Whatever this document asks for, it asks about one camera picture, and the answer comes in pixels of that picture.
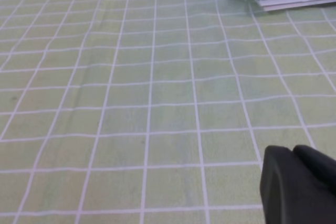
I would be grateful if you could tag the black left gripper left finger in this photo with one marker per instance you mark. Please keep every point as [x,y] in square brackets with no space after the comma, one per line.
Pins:
[290,193]

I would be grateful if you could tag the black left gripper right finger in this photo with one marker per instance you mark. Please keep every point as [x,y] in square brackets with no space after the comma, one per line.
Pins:
[319,164]

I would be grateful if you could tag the green checked tablecloth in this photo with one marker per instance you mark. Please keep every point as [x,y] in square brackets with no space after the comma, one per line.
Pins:
[156,111]

